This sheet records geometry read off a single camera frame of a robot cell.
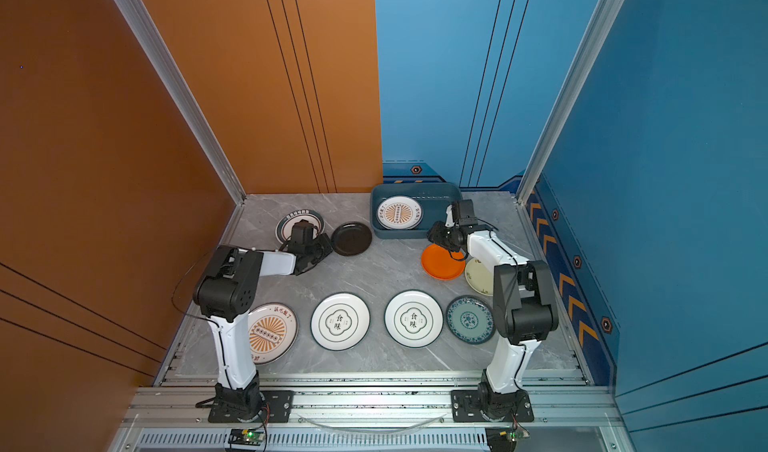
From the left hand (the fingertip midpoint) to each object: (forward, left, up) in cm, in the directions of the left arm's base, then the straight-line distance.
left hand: (337, 240), depth 105 cm
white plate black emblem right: (-28, -26, 0) cm, 39 cm away
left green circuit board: (-57, +15, -3) cm, 59 cm away
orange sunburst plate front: (-32, +14, -1) cm, 35 cm away
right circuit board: (-57, -47, -3) cm, 73 cm away
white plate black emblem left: (-29, -5, -1) cm, 30 cm away
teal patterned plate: (-28, -43, 0) cm, 51 cm away
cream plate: (-12, -49, -3) cm, 51 cm away
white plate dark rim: (+12, +18, 0) cm, 21 cm away
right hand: (-4, -32, +8) cm, 33 cm away
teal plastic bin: (+22, -37, 0) cm, 43 cm away
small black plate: (+1, -5, -1) cm, 5 cm away
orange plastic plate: (-10, -35, +1) cm, 36 cm away
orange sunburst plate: (+13, -22, +1) cm, 25 cm away
